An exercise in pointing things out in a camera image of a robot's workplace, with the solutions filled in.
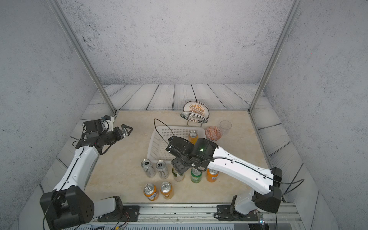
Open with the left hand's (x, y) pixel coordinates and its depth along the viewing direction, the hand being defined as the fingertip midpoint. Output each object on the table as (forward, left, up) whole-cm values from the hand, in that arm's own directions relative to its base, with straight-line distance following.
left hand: (128, 130), depth 82 cm
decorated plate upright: (+24, -40, -5) cm, 47 cm away
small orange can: (-29, -23, -11) cm, 39 cm away
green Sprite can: (-22, -37, -12) cm, 45 cm away
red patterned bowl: (+11, -52, -19) cm, 57 cm away
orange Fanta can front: (-22, -46, -12) cm, 52 cm away
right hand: (-22, -30, +3) cm, 37 cm away
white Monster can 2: (-17, -11, -8) cm, 22 cm away
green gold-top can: (-22, -28, -14) cm, 38 cm away
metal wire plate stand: (+17, -43, -16) cm, 49 cm away
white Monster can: (-20, -20, -9) cm, 29 cm away
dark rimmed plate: (+16, -38, -8) cm, 42 cm away
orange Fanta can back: (-29, -14, -11) cm, 35 cm away
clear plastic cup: (+15, -61, -16) cm, 65 cm away
